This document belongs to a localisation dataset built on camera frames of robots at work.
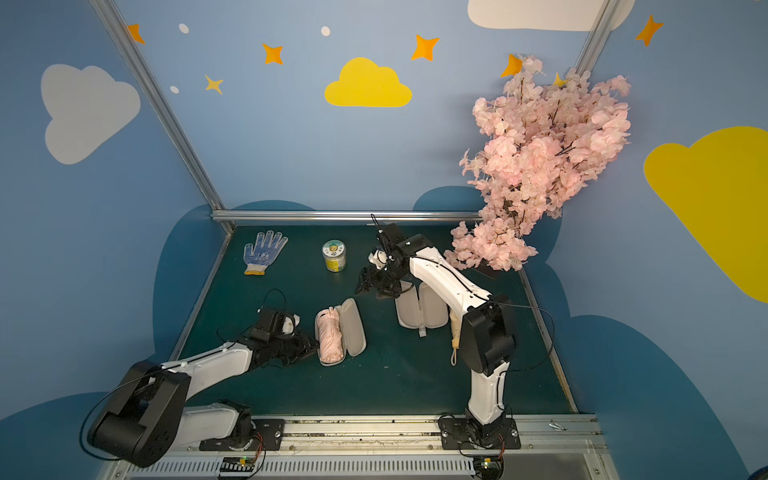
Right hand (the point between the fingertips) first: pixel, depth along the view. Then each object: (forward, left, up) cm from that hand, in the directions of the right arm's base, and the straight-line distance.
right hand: (368, 291), depth 84 cm
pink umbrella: (-9, +11, -10) cm, 18 cm away
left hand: (-10, +14, -14) cm, 22 cm away
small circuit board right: (-37, -33, -19) cm, 53 cm away
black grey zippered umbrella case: (-6, +5, -13) cm, 16 cm away
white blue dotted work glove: (+25, +43, -15) cm, 53 cm away
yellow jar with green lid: (+21, +15, -8) cm, 27 cm away
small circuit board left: (-41, +30, -18) cm, 54 cm away
